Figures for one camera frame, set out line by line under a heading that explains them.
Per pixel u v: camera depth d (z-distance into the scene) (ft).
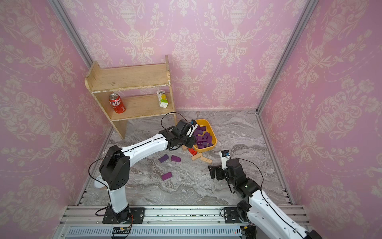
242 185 1.97
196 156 3.10
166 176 2.87
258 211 1.70
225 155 2.35
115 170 1.57
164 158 3.10
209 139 3.28
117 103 2.74
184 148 3.18
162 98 3.00
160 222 2.39
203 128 3.48
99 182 2.60
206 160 3.02
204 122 3.46
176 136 2.19
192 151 3.18
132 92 3.70
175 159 3.10
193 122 2.61
